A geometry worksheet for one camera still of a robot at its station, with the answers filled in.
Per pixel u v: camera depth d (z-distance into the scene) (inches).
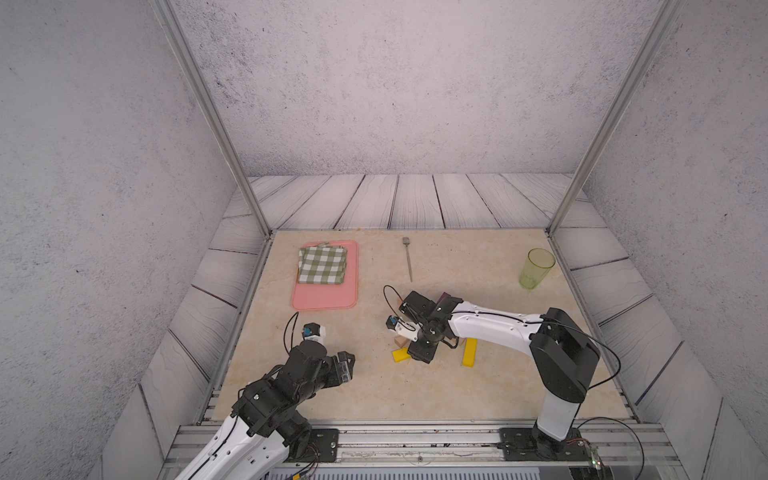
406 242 46.1
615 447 29.4
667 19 27.6
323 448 28.8
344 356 26.9
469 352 34.8
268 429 19.7
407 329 29.9
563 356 18.1
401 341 34.5
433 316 25.6
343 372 26.4
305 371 21.9
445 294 39.0
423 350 30.4
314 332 26.9
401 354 33.9
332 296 40.7
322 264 42.7
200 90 32.2
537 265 36.9
